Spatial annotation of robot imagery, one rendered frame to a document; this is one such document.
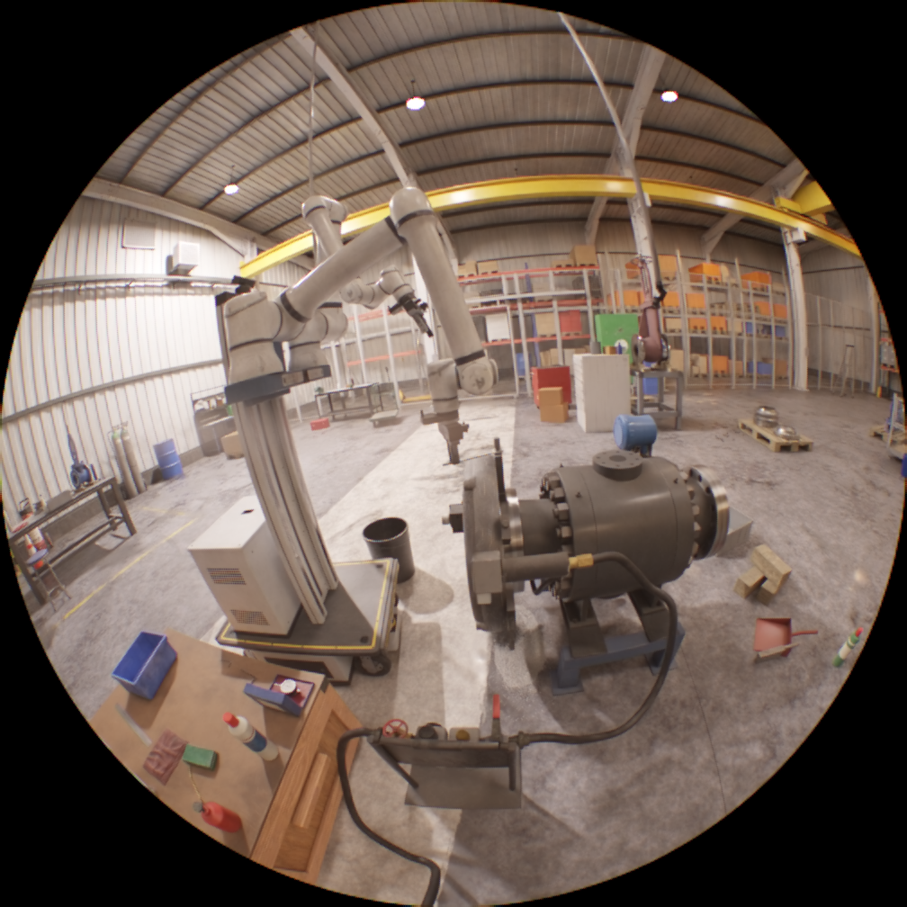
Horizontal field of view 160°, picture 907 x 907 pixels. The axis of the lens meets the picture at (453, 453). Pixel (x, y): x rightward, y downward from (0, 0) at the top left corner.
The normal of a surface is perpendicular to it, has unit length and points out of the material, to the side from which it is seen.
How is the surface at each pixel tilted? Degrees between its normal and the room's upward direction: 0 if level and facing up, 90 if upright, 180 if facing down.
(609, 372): 90
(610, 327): 90
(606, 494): 31
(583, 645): 0
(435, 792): 0
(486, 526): 48
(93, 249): 90
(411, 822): 0
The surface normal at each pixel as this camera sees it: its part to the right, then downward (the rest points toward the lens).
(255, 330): 0.76, 0.11
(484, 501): -0.18, -0.59
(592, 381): -0.19, 0.33
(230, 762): -0.13, -0.94
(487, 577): -0.13, -0.07
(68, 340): 0.97, -0.07
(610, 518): -0.15, -0.36
